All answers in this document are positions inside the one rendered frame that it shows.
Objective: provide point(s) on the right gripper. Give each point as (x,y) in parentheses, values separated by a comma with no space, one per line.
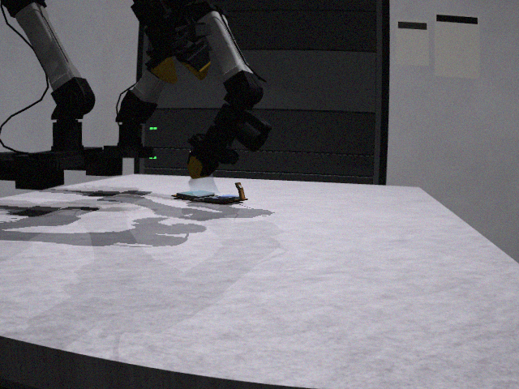
(161,64)

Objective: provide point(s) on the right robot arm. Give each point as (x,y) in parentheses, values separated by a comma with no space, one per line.
(72,94)

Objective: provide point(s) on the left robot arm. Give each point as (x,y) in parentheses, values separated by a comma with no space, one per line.
(240,83)

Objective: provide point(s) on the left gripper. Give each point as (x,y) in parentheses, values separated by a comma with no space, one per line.
(213,144)

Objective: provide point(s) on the clear plastic sheet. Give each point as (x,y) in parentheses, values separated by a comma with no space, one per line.
(203,186)

